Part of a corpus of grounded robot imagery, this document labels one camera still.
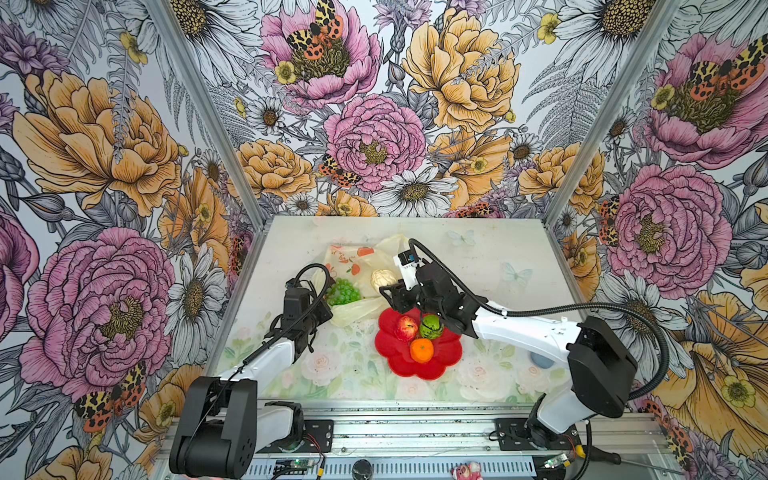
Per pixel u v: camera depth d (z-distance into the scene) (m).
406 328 0.87
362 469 0.62
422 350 0.84
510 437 0.73
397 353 0.89
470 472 0.67
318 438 0.75
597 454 0.70
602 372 0.44
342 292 0.97
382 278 0.79
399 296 0.72
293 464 0.71
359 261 1.03
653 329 0.44
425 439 0.76
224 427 0.41
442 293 0.63
